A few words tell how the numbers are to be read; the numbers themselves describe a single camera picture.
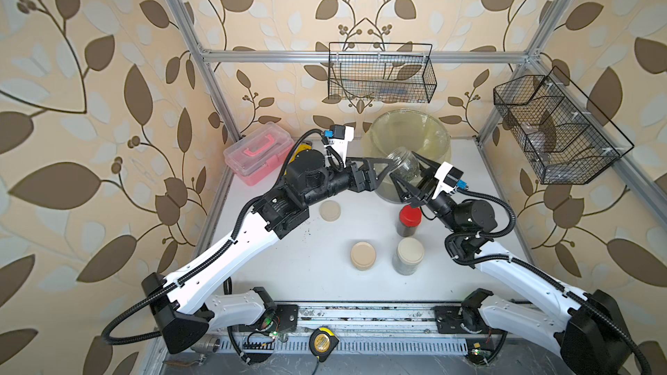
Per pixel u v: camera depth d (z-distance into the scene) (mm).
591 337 389
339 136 533
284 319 742
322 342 682
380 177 531
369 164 503
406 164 581
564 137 734
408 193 571
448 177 517
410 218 823
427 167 624
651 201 537
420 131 923
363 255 807
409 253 748
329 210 964
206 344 676
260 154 988
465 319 656
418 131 938
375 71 958
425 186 582
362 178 516
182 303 380
